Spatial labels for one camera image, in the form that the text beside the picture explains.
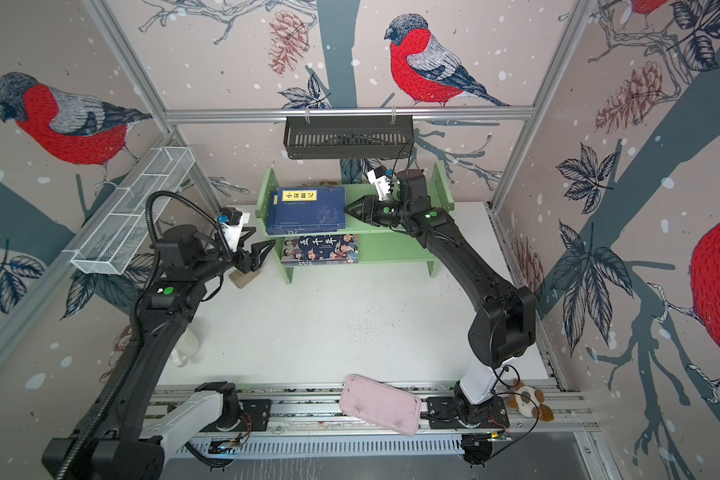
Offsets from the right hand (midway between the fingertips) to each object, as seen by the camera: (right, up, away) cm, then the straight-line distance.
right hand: (345, 214), depth 75 cm
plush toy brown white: (+47, -48, -2) cm, 67 cm away
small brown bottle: (-35, -20, +18) cm, 44 cm away
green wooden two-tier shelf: (+12, -9, +17) cm, 23 cm away
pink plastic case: (+9, -48, -2) cm, 49 cm away
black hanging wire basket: (-1, +30, +32) cm, 44 cm away
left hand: (-20, -5, -5) cm, 21 cm away
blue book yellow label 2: (-10, -3, -1) cm, 11 cm away
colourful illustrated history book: (-11, -10, +14) cm, 20 cm away
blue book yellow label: (-10, +1, +1) cm, 11 cm away
